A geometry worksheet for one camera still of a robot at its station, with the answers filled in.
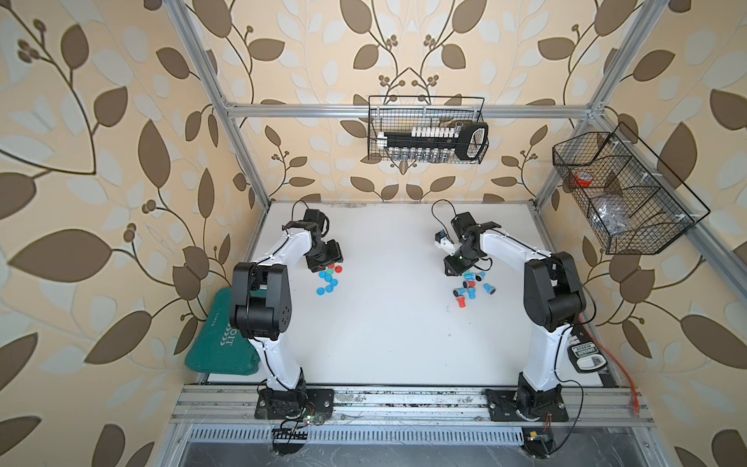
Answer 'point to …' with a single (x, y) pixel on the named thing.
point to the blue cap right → (334, 282)
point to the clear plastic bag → (612, 218)
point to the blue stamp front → (472, 293)
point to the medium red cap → (338, 269)
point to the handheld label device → (586, 357)
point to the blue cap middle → (328, 278)
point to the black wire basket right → (634, 205)
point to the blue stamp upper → (471, 276)
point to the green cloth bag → (218, 347)
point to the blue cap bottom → (329, 288)
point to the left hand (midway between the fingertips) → (330, 258)
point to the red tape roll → (583, 179)
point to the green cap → (330, 271)
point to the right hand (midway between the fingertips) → (454, 268)
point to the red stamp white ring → (469, 284)
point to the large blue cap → (323, 273)
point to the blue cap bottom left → (320, 291)
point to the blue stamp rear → (489, 289)
